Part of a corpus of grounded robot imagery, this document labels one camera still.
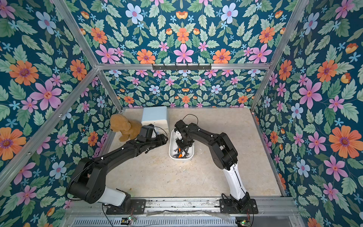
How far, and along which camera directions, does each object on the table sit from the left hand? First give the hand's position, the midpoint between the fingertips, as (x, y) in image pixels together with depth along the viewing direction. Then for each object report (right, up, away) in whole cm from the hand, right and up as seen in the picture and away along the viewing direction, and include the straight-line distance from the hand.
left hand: (166, 138), depth 90 cm
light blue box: (-7, +14, +4) cm, 16 cm away
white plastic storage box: (+3, -6, +6) cm, 9 cm away
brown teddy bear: (-24, +6, +3) cm, 25 cm away
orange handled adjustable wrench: (+8, -9, +3) cm, 13 cm away
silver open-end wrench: (+13, -11, +2) cm, 17 cm away
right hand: (+10, -6, +6) cm, 13 cm away
